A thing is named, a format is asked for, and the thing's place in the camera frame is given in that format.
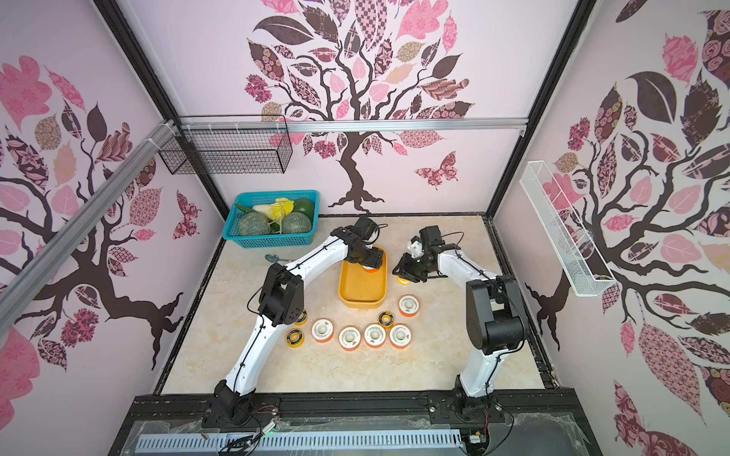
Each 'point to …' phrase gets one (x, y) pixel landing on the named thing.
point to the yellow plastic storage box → (361, 289)
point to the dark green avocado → (304, 205)
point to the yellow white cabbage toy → (278, 210)
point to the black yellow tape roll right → (386, 319)
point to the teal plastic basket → (255, 198)
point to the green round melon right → (296, 222)
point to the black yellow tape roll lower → (295, 337)
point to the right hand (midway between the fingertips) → (396, 275)
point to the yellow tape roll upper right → (404, 282)
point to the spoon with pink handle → (273, 257)
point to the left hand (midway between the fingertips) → (369, 262)
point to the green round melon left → (253, 223)
